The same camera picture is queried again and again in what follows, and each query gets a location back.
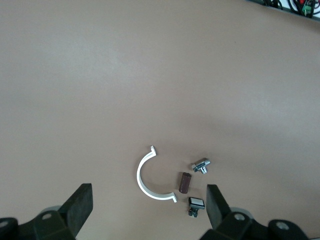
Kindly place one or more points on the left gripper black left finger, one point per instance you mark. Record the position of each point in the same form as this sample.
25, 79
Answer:
77, 205

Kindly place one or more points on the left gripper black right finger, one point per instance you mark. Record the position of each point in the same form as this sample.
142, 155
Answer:
216, 207

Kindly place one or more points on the white square push button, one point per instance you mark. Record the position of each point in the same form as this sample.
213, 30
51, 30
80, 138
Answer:
197, 203

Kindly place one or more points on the brown rectangular block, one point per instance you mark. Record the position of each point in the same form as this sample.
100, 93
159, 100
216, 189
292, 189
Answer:
185, 182

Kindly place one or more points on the silver metal fitting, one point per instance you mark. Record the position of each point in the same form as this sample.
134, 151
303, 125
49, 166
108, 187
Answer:
200, 164

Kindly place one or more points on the brown table cover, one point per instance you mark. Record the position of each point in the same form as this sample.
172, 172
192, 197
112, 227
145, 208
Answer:
100, 75

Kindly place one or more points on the green terminal connector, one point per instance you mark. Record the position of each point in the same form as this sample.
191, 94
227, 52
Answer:
307, 9

